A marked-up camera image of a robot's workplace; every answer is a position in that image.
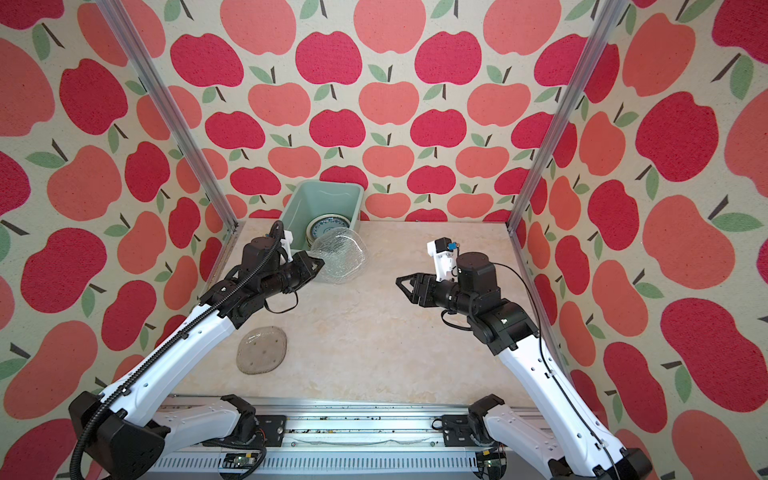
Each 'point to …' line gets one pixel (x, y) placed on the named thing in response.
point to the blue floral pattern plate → (322, 224)
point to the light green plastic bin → (309, 199)
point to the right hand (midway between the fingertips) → (412, 279)
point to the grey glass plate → (261, 350)
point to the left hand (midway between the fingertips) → (331, 262)
